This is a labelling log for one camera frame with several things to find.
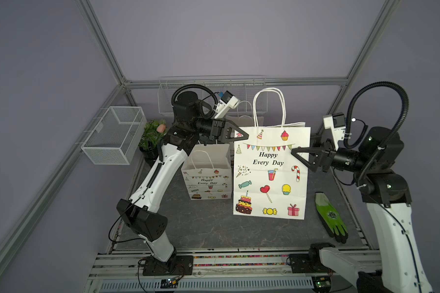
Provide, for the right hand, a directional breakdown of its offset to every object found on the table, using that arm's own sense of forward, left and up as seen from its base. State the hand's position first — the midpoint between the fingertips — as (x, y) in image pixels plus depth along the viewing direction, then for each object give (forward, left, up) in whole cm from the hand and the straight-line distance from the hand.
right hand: (293, 146), depth 53 cm
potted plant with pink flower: (+29, +55, -21) cm, 65 cm away
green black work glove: (-6, -29, -45) cm, 54 cm away
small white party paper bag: (+6, +28, -22) cm, 36 cm away
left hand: (+1, +14, +2) cm, 14 cm away
